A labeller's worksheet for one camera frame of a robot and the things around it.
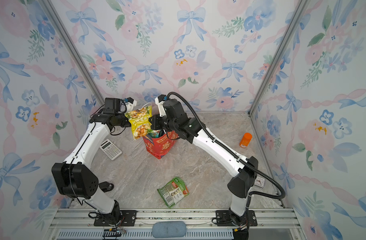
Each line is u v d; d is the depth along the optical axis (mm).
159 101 619
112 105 629
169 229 689
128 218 736
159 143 796
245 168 435
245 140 946
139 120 677
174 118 519
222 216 746
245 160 450
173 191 817
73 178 433
